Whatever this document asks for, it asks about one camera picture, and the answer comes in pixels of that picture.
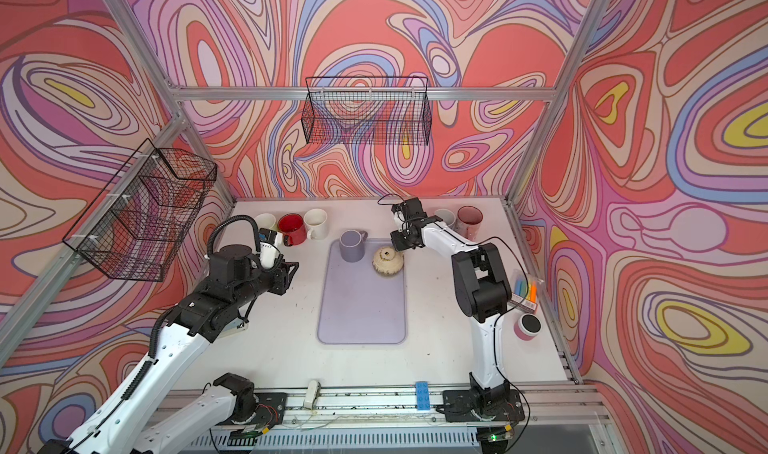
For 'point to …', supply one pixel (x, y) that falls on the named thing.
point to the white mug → (316, 221)
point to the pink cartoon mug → (468, 222)
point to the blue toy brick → (422, 395)
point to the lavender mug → (352, 245)
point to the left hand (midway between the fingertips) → (294, 261)
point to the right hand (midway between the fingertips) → (402, 246)
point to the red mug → (293, 229)
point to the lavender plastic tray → (359, 304)
